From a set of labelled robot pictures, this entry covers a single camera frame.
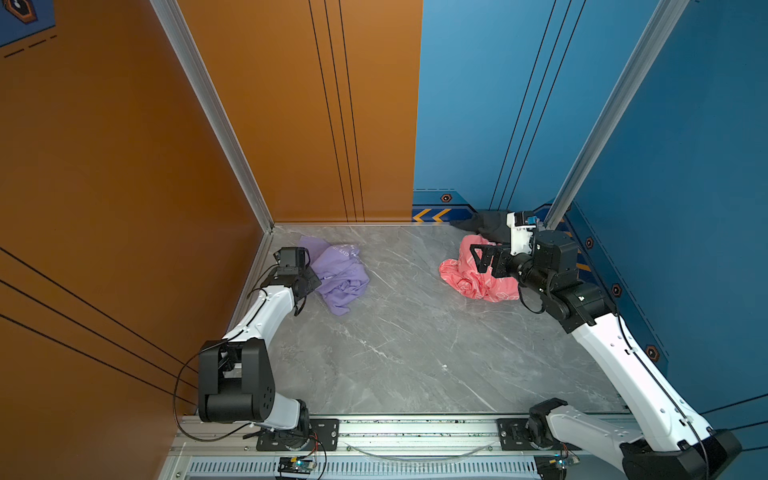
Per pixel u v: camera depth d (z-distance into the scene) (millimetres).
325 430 741
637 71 785
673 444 366
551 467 710
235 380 435
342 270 953
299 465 706
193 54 760
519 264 588
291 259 694
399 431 757
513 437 725
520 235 610
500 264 617
